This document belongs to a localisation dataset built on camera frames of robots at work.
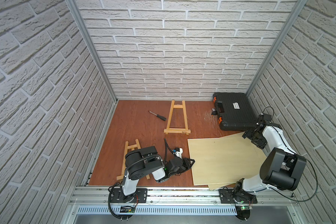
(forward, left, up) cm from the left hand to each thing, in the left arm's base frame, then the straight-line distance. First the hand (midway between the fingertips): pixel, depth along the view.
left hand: (197, 161), depth 83 cm
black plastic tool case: (+37, -33, +5) cm, 49 cm away
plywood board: (+3, -19, -6) cm, 20 cm away
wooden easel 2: (+9, +44, -1) cm, 45 cm away
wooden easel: (+22, +12, +2) cm, 25 cm away
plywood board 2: (-13, -9, -3) cm, 16 cm away
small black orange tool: (+42, -20, -2) cm, 46 cm away
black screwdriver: (+36, +24, -2) cm, 44 cm away
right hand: (+11, -36, +7) cm, 38 cm away
